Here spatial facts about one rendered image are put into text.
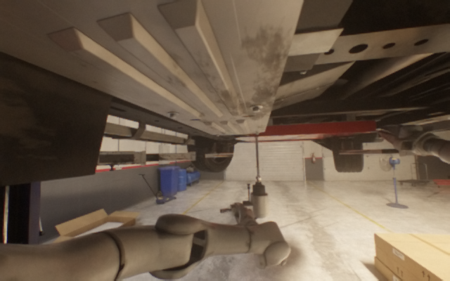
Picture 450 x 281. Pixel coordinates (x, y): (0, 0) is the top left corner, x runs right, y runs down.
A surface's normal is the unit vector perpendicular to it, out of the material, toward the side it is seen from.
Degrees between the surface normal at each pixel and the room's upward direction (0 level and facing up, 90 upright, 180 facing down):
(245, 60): 179
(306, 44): 180
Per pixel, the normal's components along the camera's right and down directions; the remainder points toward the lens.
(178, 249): 0.68, -0.10
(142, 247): 0.81, -0.39
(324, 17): 0.03, 1.00
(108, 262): 0.97, -0.24
